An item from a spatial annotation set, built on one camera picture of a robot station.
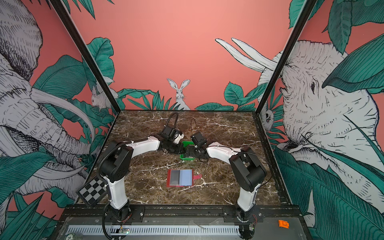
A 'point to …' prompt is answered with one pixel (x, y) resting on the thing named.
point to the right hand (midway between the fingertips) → (190, 152)
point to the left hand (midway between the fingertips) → (186, 149)
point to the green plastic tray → (185, 143)
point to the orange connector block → (283, 224)
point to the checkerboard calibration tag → (93, 191)
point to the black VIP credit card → (174, 177)
